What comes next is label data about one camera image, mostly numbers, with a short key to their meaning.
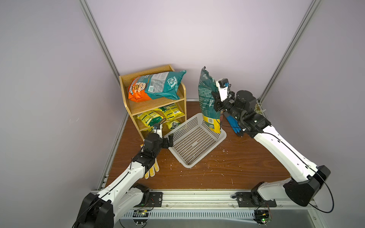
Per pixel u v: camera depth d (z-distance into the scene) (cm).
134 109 74
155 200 73
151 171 83
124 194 48
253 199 66
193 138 97
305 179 38
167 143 74
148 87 69
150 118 85
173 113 87
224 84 54
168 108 90
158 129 71
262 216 69
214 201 74
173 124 99
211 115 69
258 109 115
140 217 72
